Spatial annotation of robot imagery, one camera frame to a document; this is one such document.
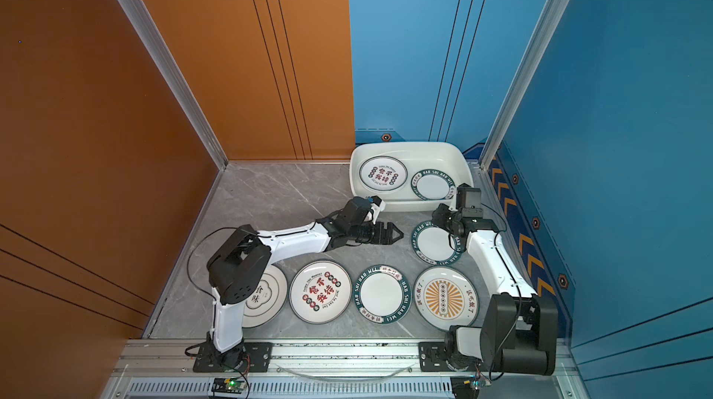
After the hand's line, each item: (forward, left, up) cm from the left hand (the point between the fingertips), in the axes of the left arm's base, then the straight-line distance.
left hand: (398, 234), depth 86 cm
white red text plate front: (-15, +24, -10) cm, 30 cm away
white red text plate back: (+33, +3, -7) cm, 33 cm away
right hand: (+6, -12, +4) cm, 14 cm away
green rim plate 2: (+2, -13, -10) cm, 17 cm away
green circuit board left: (-38, +45, -12) cm, 60 cm away
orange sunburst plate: (-16, -14, -9) cm, 23 cm away
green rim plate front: (-15, +5, -10) cm, 19 cm away
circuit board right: (-38, -17, -12) cm, 43 cm away
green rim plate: (+29, -17, -10) cm, 36 cm away
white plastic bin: (+31, -7, -7) cm, 33 cm away
